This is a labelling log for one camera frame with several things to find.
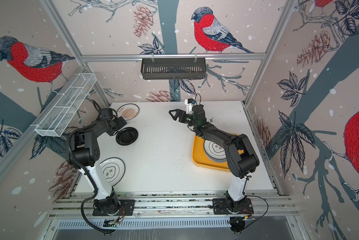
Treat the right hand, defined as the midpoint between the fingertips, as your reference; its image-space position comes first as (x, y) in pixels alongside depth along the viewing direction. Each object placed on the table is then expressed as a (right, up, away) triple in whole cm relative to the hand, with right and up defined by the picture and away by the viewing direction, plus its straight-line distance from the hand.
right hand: (173, 114), depth 87 cm
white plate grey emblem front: (-35, -33, -2) cm, 48 cm away
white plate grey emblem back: (+25, -22, +2) cm, 34 cm away
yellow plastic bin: (+16, -26, -1) cm, 31 cm away
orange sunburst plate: (-38, +3, +30) cm, 48 cm away
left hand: (-39, -6, +14) cm, 42 cm away
